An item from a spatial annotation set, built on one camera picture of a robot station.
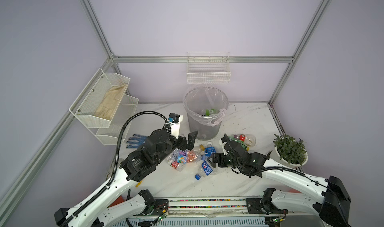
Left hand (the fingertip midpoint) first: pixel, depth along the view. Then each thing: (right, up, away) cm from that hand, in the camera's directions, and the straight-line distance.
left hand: (187, 129), depth 64 cm
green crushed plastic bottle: (+28, -9, +33) cm, 44 cm away
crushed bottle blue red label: (+10, -23, +16) cm, 30 cm away
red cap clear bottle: (-7, -22, +18) cm, 29 cm away
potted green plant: (+52, -12, +12) cm, 55 cm away
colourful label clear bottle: (-4, -17, +19) cm, 25 cm away
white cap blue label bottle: (+12, -15, +27) cm, 33 cm away
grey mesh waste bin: (+11, -4, +32) cm, 34 cm away
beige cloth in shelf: (-44, +14, +17) cm, 49 cm away
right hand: (+12, -17, +13) cm, 25 cm away
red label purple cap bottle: (+40, -10, +34) cm, 53 cm away
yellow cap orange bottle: (+7, -15, +28) cm, 33 cm away
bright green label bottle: (+15, +9, +32) cm, 36 cm away
